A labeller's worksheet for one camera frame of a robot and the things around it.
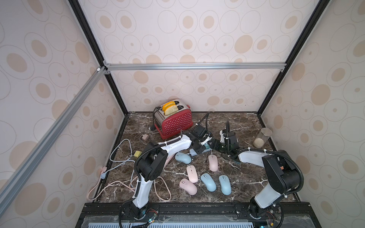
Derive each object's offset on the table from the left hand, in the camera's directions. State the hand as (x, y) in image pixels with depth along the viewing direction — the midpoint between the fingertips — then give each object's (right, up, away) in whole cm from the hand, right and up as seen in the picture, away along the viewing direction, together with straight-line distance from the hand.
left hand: (205, 147), depth 92 cm
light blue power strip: (+2, -1, +1) cm, 2 cm away
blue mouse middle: (0, -17, -10) cm, 20 cm away
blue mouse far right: (+10, -20, -11) cm, 25 cm away
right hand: (+3, 0, +3) cm, 4 cm away
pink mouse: (-9, -15, -7) cm, 18 cm away
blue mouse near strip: (-14, -7, 0) cm, 15 cm away
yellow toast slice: (-23, +26, +2) cm, 35 cm away
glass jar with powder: (+37, +6, 0) cm, 38 cm away
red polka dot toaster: (-21, +20, +2) cm, 29 cm away
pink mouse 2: (-11, -21, -12) cm, 26 cm away
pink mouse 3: (+5, -11, -3) cm, 12 cm away
